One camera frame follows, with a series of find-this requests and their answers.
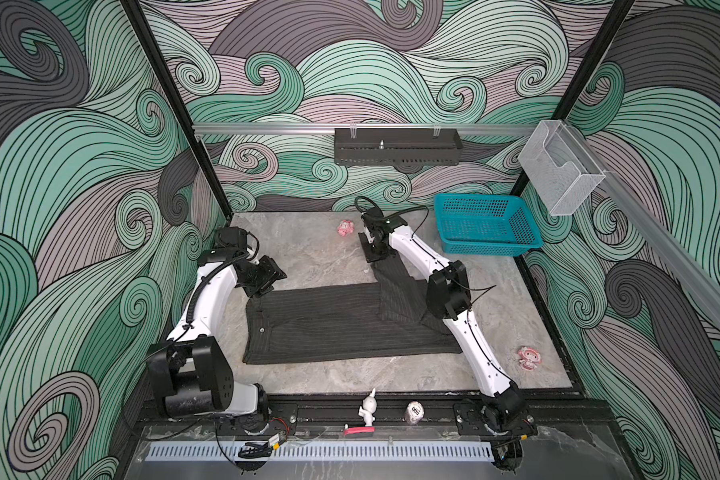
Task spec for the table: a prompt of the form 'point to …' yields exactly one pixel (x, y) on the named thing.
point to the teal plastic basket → (485, 225)
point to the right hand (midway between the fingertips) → (372, 254)
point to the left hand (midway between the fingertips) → (281, 276)
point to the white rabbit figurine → (369, 408)
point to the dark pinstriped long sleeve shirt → (346, 321)
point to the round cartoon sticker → (529, 358)
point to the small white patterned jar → (414, 412)
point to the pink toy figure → (346, 227)
